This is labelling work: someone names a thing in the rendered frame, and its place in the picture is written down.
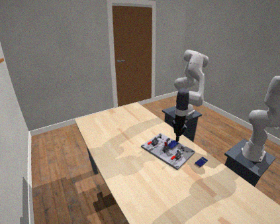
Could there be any blue flat plate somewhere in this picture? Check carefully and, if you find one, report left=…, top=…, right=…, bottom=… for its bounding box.
left=168, top=140, right=179, bottom=149

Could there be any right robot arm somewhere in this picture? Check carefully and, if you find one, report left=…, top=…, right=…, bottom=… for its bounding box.
left=174, top=50, right=209, bottom=116

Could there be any blue rectangular block with grey slot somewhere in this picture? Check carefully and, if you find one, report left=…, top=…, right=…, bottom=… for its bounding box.
left=195, top=157, right=208, bottom=167

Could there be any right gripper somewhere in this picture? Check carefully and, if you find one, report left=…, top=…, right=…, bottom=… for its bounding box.
left=172, top=114, right=187, bottom=142

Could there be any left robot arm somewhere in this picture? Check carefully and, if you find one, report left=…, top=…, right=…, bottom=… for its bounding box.
left=241, top=76, right=280, bottom=162

